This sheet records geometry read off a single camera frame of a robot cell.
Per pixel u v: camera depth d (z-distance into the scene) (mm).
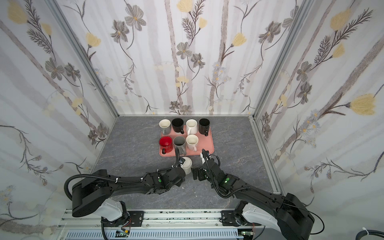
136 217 737
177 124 1043
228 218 733
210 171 600
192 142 936
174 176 649
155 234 704
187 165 843
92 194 430
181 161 748
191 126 1049
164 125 1065
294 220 411
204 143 1041
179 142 958
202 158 741
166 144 1009
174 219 753
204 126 1039
